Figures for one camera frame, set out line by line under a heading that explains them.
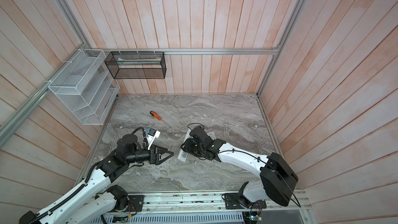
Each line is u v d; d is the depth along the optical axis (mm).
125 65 1040
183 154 780
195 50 981
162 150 755
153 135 660
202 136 631
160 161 619
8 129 511
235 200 731
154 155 612
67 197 440
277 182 418
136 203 736
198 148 655
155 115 1071
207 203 747
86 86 729
